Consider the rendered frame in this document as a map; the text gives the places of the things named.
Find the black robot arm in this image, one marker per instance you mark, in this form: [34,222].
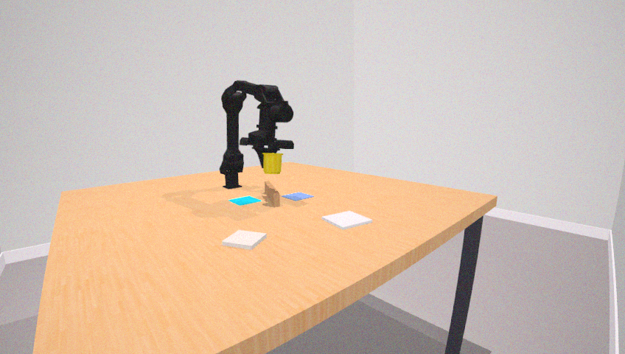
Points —
[272,108]

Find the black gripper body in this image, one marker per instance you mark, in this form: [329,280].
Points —
[275,144]

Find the white flat square pad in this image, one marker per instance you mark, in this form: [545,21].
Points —
[244,239]
[346,220]

